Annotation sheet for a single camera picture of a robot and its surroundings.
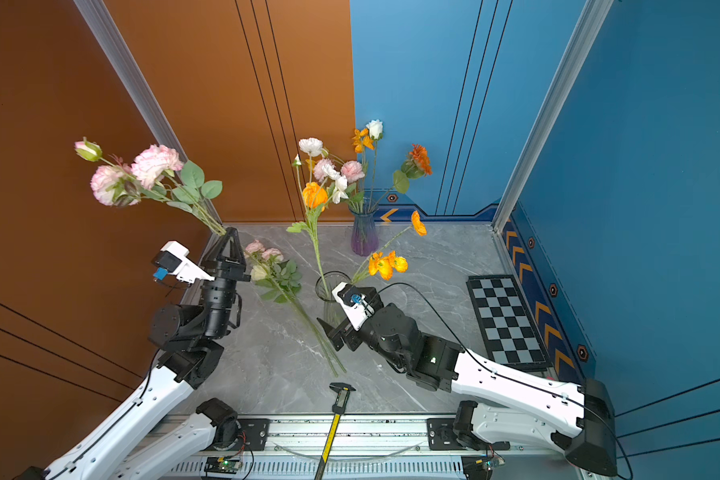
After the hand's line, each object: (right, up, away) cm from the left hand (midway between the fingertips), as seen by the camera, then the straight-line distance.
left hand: (236, 229), depth 57 cm
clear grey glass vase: (+14, -14, +22) cm, 29 cm away
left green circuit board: (-8, -55, +13) cm, 58 cm away
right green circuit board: (+55, -54, +12) cm, 78 cm away
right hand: (+18, -16, +8) cm, 25 cm away
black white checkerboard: (+67, -28, +30) cm, 78 cm away
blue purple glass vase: (+24, 0, +48) cm, 54 cm away
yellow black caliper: (+18, -46, +20) cm, 53 cm away
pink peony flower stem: (+20, +20, +34) cm, 45 cm away
